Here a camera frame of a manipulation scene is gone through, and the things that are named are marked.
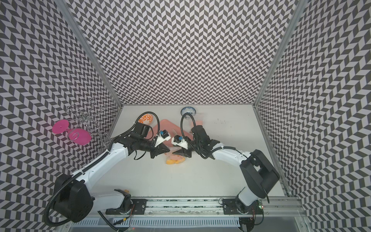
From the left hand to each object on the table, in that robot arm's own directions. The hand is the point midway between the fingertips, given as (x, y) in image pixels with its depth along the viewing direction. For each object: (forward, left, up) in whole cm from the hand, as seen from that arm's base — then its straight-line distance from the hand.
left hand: (169, 150), depth 84 cm
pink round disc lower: (-4, +38, +22) cm, 44 cm away
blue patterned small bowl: (+37, -10, -4) cm, 38 cm away
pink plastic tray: (+23, +1, -9) cm, 25 cm away
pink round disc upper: (+1, +48, +24) cm, 54 cm away
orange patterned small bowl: (+29, +21, -7) cm, 37 cm away
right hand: (-1, -13, +1) cm, 13 cm away
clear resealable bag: (+22, -18, -2) cm, 29 cm away
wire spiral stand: (+20, +53, +8) cm, 57 cm away
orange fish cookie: (-12, -4, +13) cm, 18 cm away
